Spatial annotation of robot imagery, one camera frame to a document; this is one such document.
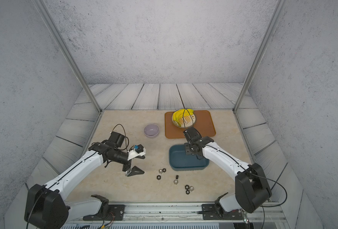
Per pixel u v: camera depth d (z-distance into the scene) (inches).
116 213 28.7
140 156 26.4
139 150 26.0
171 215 28.6
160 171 34.1
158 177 33.3
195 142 24.1
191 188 31.8
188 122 43.8
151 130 41.2
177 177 33.3
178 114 43.6
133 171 26.3
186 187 32.2
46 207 15.5
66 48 33.5
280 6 27.5
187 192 31.2
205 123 45.3
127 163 26.7
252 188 16.4
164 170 34.7
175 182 32.6
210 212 28.4
